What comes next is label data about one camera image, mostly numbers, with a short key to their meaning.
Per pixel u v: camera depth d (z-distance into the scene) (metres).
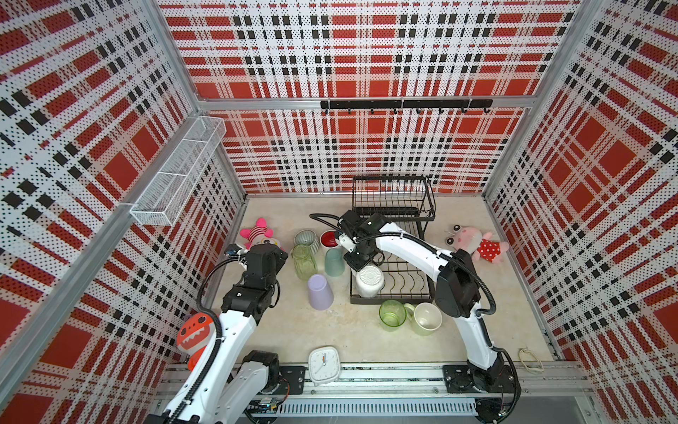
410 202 1.12
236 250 0.66
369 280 0.82
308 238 1.04
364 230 0.65
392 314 0.86
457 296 0.52
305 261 0.89
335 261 0.93
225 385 0.45
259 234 1.00
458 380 0.73
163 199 0.91
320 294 0.81
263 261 0.57
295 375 0.75
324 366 0.75
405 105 0.89
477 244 0.96
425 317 0.85
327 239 0.97
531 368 0.75
